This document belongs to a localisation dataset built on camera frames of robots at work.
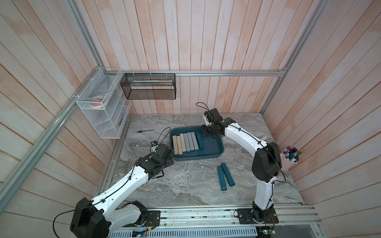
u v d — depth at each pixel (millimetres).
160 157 601
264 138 1011
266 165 497
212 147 981
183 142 986
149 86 1044
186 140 1008
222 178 852
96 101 732
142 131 1105
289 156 835
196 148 976
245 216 729
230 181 837
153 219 730
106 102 739
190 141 1006
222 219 736
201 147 977
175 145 983
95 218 382
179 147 979
